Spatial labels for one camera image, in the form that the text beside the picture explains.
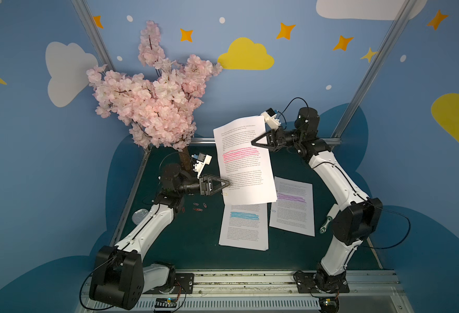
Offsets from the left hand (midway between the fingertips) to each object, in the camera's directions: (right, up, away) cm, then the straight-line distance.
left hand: (229, 181), depth 69 cm
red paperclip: (-16, -16, +27) cm, 35 cm away
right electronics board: (+38, -48, +4) cm, 61 cm away
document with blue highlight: (+7, -23, +21) cm, 32 cm away
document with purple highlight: (+32, -17, +28) cm, 46 cm away
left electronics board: (-24, -47, +4) cm, 53 cm away
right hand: (+10, +13, -4) cm, 16 cm away
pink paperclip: (-16, -14, +27) cm, 34 cm away
